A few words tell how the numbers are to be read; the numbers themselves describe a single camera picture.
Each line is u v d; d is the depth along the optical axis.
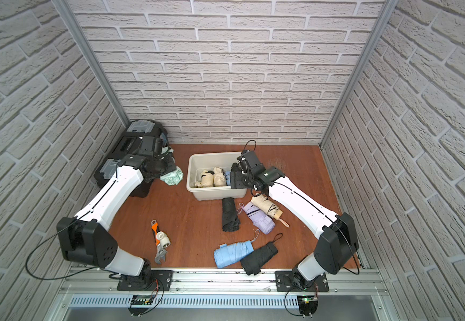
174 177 0.79
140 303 0.72
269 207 0.89
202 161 0.99
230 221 0.83
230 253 0.77
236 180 0.72
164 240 0.81
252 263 0.76
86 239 0.42
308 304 0.70
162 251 0.80
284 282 0.73
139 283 0.68
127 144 0.96
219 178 0.97
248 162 0.60
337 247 0.41
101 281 0.74
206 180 0.99
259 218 0.86
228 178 1.00
